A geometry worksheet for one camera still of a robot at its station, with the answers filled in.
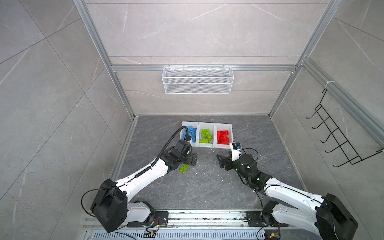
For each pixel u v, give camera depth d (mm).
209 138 1036
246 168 601
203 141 1005
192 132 1036
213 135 991
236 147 689
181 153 622
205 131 1081
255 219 730
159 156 556
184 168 901
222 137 1000
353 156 583
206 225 729
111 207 402
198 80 1005
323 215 404
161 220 729
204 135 1064
